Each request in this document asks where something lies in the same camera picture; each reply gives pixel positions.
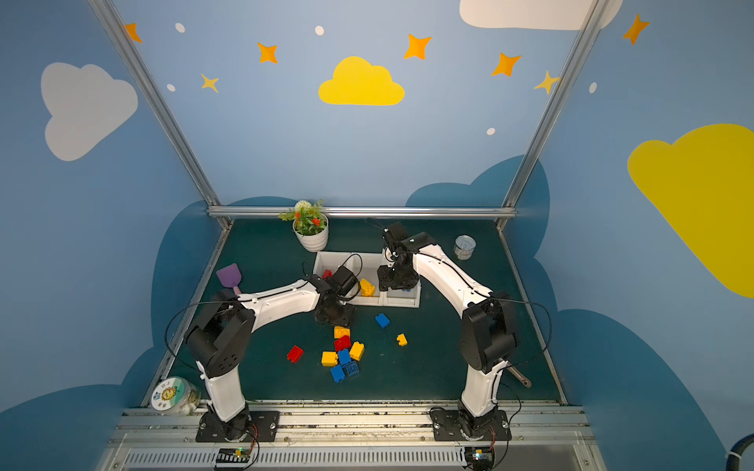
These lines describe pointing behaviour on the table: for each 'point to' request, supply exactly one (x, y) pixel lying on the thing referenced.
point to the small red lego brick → (327, 274)
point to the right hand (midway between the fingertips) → (390, 283)
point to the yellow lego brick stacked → (341, 331)
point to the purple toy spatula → (230, 276)
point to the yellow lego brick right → (355, 350)
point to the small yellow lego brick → (403, 341)
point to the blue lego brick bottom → (338, 373)
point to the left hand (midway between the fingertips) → (344, 317)
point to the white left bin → (331, 260)
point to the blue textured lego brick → (351, 367)
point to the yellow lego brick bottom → (329, 358)
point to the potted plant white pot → (311, 233)
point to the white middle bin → (364, 265)
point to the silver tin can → (463, 246)
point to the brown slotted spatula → (522, 379)
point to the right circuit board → (480, 457)
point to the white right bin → (402, 298)
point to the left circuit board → (234, 455)
